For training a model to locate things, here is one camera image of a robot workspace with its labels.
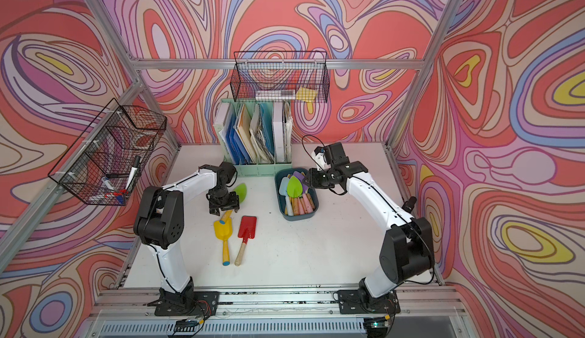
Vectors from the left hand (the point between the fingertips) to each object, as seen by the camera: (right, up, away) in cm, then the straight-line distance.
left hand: (232, 211), depth 94 cm
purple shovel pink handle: (+31, +8, +4) cm, 32 cm away
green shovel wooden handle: (+26, +9, +4) cm, 28 cm away
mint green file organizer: (+10, +32, 0) cm, 33 cm away
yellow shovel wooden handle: (+33, +4, +1) cm, 34 cm away
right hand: (+31, +11, -11) cm, 35 cm away
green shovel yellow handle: (+2, +8, +6) cm, 10 cm away
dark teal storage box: (+21, +16, +7) cm, 27 cm away
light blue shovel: (+21, +8, +4) cm, 23 cm away
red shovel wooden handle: (+7, -7, -4) cm, 11 cm away
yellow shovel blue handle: (-3, -7, -4) cm, 8 cm away
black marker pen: (-23, +18, -25) cm, 39 cm away
